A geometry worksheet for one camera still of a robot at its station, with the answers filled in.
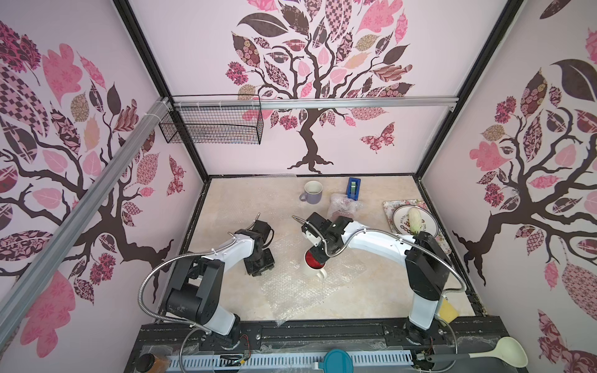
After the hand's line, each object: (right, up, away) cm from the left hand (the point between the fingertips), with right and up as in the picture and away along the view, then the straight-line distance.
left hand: (268, 272), depth 88 cm
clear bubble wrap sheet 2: (+8, -5, -4) cm, 11 cm away
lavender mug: (+18, +32, +19) cm, 42 cm away
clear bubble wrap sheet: (+30, +26, +12) cm, 41 cm away
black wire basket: (-23, +62, +7) cm, 67 cm away
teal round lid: (+23, -17, -24) cm, 38 cm away
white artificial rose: (+62, +19, +10) cm, 65 cm away
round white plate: (+70, +18, +13) cm, 73 cm away
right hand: (+19, +8, -2) cm, 21 cm away
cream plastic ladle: (+78, -18, -17) cm, 82 cm away
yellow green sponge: (+64, -11, -9) cm, 65 cm away
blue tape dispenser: (+37, +34, +19) cm, 54 cm away
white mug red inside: (+17, +5, -10) cm, 21 cm away
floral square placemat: (+55, +25, +20) cm, 64 cm away
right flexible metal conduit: (+25, +17, -29) cm, 42 cm away
